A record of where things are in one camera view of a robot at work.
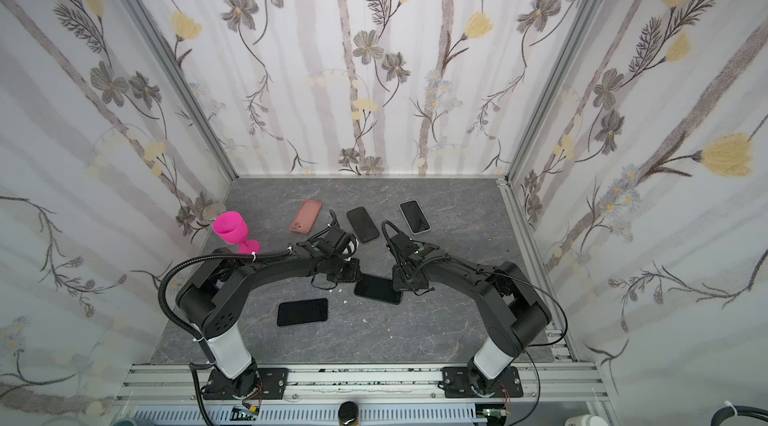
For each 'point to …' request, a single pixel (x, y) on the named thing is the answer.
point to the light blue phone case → (414, 216)
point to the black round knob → (348, 412)
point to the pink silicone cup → (233, 228)
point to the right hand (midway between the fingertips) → (394, 277)
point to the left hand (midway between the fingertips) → (359, 269)
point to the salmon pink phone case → (305, 217)
